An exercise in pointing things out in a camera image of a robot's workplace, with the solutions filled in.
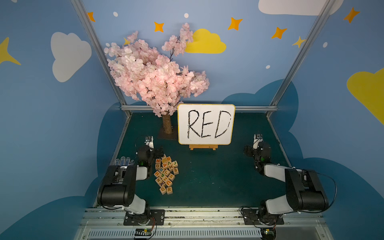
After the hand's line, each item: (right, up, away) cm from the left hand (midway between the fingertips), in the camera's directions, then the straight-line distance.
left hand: (154, 144), depth 94 cm
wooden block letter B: (+9, -9, -1) cm, 13 cm away
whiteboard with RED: (+33, +13, -3) cm, 35 cm away
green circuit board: (0, -41, -22) cm, 47 cm away
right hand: (+65, 0, 0) cm, 65 cm away
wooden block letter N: (+3, -10, -3) cm, 11 cm away
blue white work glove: (-19, -11, -1) cm, 22 cm away
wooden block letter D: (+8, -24, -14) cm, 29 cm away
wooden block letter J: (+14, -12, -4) cm, 18 cm away
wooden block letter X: (+7, -21, -11) cm, 25 cm away
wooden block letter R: (+12, -24, -14) cm, 30 cm away
